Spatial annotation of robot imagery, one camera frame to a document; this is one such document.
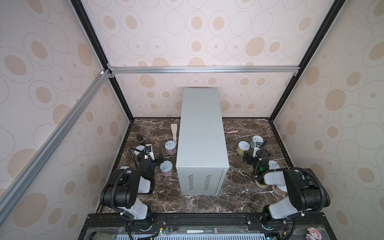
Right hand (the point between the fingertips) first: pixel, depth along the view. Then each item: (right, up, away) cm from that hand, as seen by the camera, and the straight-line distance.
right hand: (255, 150), depth 95 cm
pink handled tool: (-11, +12, +17) cm, 24 cm away
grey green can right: (+8, -8, -6) cm, 13 cm away
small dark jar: (-74, +8, +1) cm, 74 cm away
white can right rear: (+3, +7, +6) cm, 10 cm away
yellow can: (-7, +3, +3) cm, 8 cm away
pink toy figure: (+16, -35, -26) cm, 47 cm away
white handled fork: (-28, -35, -23) cm, 51 cm away
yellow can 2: (0, -19, -9) cm, 21 cm away
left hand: (-62, +3, -5) cm, 62 cm away
